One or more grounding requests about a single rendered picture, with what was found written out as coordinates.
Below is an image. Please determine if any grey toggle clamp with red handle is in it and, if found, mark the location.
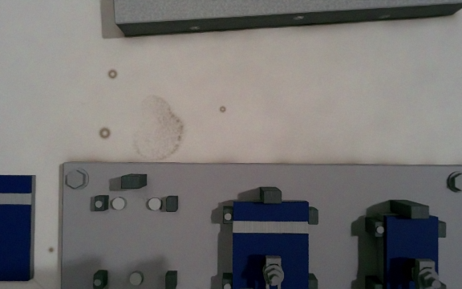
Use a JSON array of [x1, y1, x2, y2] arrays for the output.
[[403, 258, 441, 289]]

